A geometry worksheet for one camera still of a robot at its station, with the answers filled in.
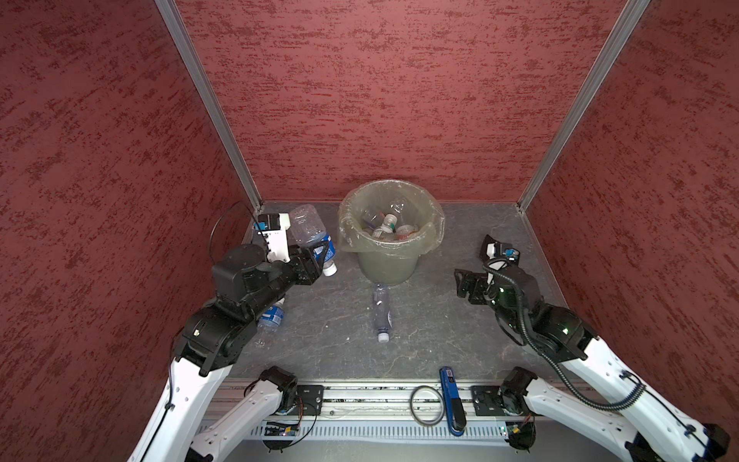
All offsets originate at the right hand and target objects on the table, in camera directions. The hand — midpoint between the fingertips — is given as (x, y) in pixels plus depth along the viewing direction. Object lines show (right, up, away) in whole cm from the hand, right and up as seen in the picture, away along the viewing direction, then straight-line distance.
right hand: (468, 279), depth 71 cm
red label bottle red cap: (-15, +12, +22) cm, 29 cm away
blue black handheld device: (-4, -31, -1) cm, 31 cm away
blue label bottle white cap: (-55, -15, +12) cm, 58 cm away
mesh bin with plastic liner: (-19, +2, +18) cm, 27 cm away
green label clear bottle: (-20, +14, +21) cm, 32 cm away
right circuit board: (+13, -39, -2) cm, 41 cm away
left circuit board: (-48, -39, +1) cm, 62 cm away
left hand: (-36, +8, -11) cm, 38 cm away
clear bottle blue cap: (-24, +16, +19) cm, 35 cm away
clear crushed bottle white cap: (-22, -13, +17) cm, 31 cm away
